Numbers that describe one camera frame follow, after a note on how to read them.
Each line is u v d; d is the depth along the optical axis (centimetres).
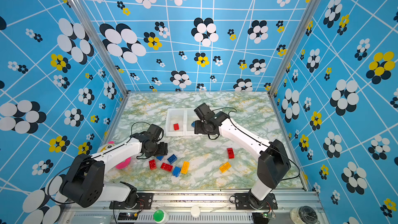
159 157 87
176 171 81
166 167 83
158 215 66
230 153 89
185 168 84
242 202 72
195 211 66
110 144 86
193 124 100
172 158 85
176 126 99
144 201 72
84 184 42
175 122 103
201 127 74
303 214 61
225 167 83
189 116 100
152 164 84
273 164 43
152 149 74
